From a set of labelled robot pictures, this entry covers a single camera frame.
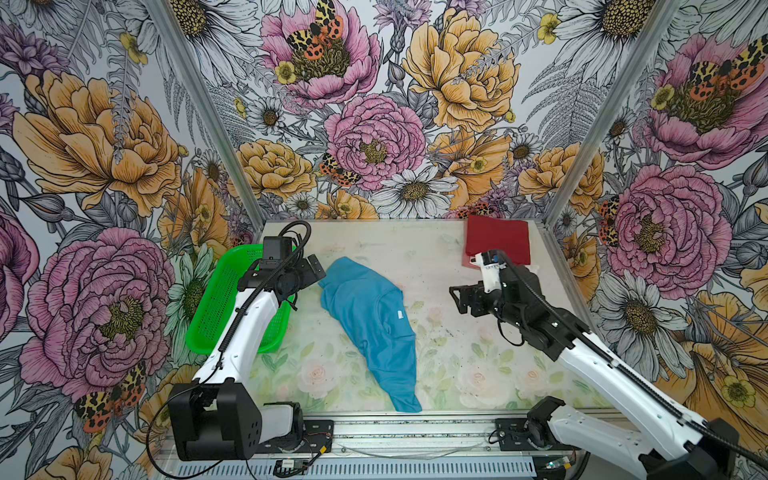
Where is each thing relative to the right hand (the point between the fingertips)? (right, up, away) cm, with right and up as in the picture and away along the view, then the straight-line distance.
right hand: (466, 296), depth 76 cm
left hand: (-42, +2, +7) cm, 42 cm away
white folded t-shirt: (+29, +5, +27) cm, 40 cm away
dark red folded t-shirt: (+26, +16, +39) cm, 49 cm away
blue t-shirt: (-24, -7, +17) cm, 30 cm away
